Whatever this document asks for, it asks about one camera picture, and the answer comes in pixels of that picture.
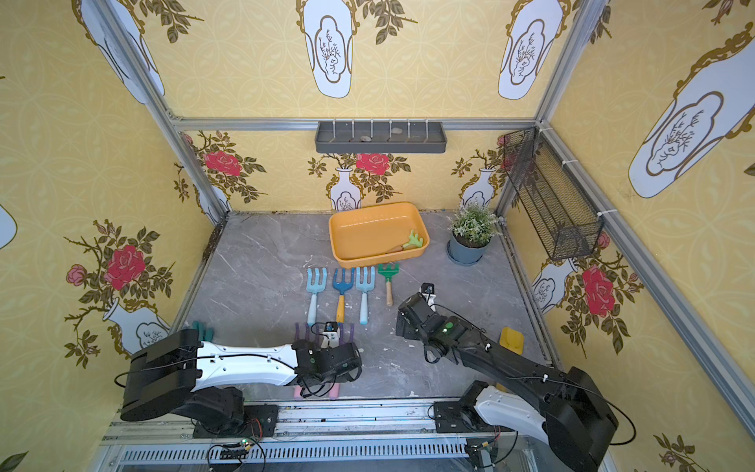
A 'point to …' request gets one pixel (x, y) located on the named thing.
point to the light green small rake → (414, 241)
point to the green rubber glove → (204, 334)
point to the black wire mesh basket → (563, 225)
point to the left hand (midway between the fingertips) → (347, 371)
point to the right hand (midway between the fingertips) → (413, 324)
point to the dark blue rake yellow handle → (342, 285)
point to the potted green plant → (473, 226)
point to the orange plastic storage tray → (364, 235)
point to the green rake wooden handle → (388, 270)
